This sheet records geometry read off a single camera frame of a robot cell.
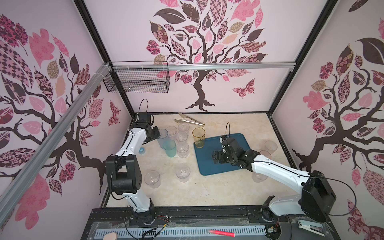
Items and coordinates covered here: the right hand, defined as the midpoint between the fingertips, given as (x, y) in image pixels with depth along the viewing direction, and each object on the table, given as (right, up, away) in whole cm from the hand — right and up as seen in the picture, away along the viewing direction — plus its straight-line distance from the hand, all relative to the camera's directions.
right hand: (218, 152), depth 84 cm
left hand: (-38, +9, +6) cm, 39 cm away
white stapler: (+43, -33, -15) cm, 56 cm away
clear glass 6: (-38, -15, +1) cm, 41 cm away
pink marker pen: (-1, -35, -16) cm, 39 cm away
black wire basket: (-50, +48, +10) cm, 70 cm away
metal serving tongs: (-13, +19, +27) cm, 35 cm away
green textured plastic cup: (-30, +1, +13) cm, 33 cm away
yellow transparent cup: (-11, +10, +13) cm, 20 cm away
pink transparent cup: (+31, -2, +6) cm, 31 cm away
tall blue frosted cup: (-34, +11, +10) cm, 37 cm away
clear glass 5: (-21, -13, +3) cm, 25 cm away
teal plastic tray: (-8, -9, +6) cm, 13 cm away
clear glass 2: (-22, +15, +22) cm, 35 cm away
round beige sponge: (-53, -37, -16) cm, 66 cm away
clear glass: (-30, +11, +17) cm, 36 cm away
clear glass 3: (-23, +8, +18) cm, 30 cm away
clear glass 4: (-22, 0, +13) cm, 26 cm away
